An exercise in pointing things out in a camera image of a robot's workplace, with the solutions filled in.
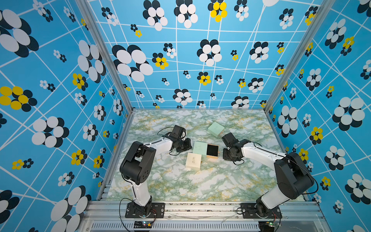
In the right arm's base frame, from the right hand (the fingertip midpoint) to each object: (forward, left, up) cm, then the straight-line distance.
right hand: (228, 156), depth 92 cm
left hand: (+6, +22, +3) cm, 23 cm away
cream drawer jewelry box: (-4, +23, +2) cm, 23 cm away
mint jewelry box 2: (+21, +7, +2) cm, 22 cm away
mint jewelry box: (+4, +11, 0) cm, 12 cm away
